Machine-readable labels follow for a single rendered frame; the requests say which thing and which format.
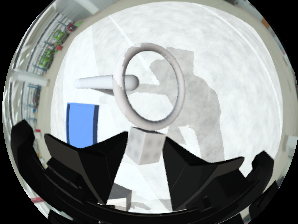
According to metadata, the grey metal t-shaped stake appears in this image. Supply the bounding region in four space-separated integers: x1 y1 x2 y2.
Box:
73 75 140 96

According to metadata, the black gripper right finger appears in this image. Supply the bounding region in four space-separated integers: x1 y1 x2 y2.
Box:
162 136 245 212

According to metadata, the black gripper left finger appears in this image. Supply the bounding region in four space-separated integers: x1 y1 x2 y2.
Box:
44 131 128 205

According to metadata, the blue tray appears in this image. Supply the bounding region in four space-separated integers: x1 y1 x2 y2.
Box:
65 103 98 148

